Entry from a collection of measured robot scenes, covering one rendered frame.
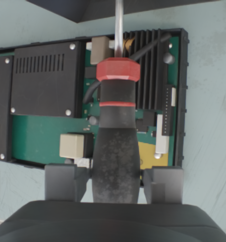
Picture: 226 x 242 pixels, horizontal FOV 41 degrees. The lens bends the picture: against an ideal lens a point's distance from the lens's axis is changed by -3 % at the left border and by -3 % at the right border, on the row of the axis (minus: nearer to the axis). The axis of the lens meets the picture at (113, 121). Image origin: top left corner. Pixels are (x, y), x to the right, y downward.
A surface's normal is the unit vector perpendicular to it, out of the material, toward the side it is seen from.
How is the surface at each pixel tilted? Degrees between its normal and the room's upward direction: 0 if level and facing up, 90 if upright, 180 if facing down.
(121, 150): 43
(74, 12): 90
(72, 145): 0
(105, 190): 6
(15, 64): 0
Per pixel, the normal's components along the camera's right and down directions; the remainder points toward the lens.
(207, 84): -0.50, -0.02
